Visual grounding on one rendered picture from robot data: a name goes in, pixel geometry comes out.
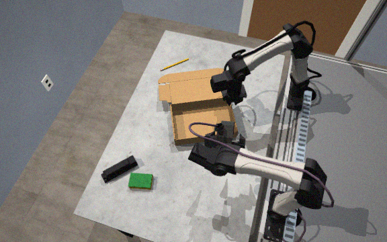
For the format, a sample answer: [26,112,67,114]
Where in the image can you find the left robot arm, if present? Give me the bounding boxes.
[188,143,327,242]

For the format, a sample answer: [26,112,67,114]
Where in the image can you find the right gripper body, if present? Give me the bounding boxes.
[221,84,247,103]

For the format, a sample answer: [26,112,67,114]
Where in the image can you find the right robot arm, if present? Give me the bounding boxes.
[210,24,313,111]

